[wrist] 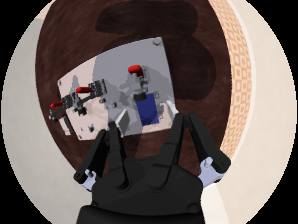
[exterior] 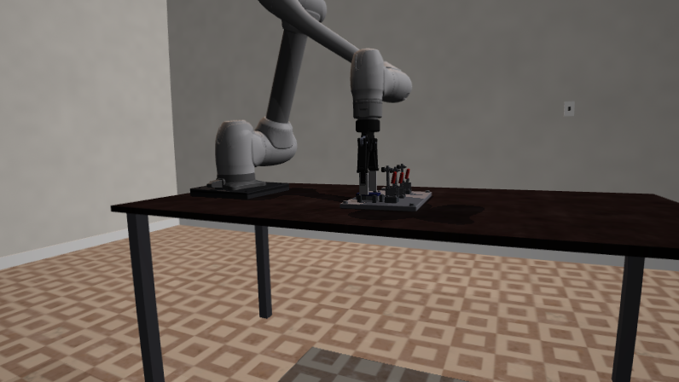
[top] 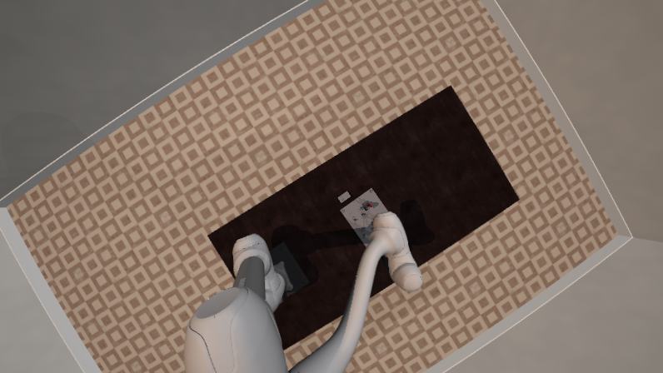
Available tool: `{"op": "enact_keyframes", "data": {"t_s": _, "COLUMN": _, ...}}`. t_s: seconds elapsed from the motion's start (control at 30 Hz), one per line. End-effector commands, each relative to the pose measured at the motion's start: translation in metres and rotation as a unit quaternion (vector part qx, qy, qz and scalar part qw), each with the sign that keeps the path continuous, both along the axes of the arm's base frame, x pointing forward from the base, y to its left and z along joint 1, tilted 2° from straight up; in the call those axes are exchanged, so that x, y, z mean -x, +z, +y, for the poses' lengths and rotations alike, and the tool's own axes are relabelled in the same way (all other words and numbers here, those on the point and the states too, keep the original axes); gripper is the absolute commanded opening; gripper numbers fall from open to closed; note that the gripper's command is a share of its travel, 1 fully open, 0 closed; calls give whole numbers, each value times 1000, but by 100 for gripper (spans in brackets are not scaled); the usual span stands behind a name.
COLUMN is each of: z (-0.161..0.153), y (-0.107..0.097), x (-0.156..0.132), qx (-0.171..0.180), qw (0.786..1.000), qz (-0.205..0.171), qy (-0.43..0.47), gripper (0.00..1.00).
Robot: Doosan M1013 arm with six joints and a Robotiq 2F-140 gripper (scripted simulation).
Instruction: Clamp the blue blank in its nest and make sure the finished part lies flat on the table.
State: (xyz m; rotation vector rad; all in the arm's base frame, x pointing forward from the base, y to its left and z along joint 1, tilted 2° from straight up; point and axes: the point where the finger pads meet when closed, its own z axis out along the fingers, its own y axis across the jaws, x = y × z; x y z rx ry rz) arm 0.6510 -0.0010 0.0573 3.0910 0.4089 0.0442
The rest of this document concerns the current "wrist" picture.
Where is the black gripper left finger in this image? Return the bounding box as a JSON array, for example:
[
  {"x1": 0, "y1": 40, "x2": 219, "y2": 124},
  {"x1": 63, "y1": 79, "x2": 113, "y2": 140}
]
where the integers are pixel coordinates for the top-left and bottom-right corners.
[{"x1": 73, "y1": 109, "x2": 130, "y2": 192}]

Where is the grey fixture plate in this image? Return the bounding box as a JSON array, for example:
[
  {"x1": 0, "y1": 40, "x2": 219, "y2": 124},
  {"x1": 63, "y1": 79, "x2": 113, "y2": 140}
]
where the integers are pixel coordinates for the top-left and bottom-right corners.
[{"x1": 58, "y1": 37, "x2": 176, "y2": 140}]

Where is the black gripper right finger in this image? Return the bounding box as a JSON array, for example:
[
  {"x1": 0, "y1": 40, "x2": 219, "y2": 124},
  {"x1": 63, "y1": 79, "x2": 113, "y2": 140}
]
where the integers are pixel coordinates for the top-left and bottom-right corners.
[{"x1": 146, "y1": 100, "x2": 231, "y2": 190}]

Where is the dark blue rectangular block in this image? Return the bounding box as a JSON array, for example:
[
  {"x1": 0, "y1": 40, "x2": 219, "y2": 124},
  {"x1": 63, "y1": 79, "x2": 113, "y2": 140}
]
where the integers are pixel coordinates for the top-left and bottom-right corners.
[{"x1": 136, "y1": 92, "x2": 159, "y2": 126}]

